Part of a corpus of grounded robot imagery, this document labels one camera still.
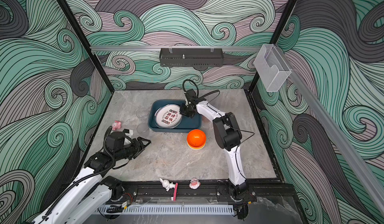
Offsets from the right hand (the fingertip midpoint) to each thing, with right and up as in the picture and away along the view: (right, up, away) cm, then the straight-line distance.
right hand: (180, 112), depth 98 cm
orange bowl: (+10, -15, -13) cm, 22 cm away
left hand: (-15, -15, -21) cm, 30 cm away
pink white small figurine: (+9, -34, -25) cm, 43 cm away
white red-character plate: (-8, -3, +3) cm, 9 cm away
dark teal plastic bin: (+5, -8, -1) cm, 9 cm away
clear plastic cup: (-24, -11, -3) cm, 27 cm away
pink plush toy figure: (-42, -8, -2) cm, 43 cm away
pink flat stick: (-1, -36, -28) cm, 46 cm away
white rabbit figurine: (-5, -35, -25) cm, 43 cm away
